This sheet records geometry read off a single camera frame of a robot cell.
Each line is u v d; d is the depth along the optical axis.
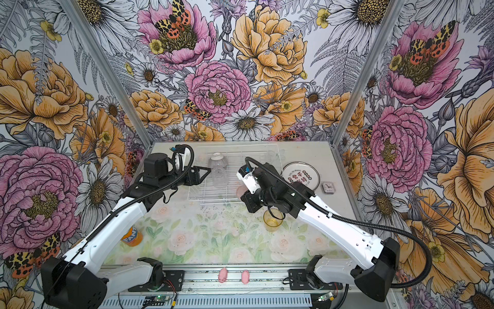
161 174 0.61
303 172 1.05
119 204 0.51
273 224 0.89
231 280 0.76
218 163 1.05
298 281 0.73
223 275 0.75
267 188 0.54
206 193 0.98
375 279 0.37
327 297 0.72
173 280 0.74
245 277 0.75
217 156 1.05
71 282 0.38
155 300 0.71
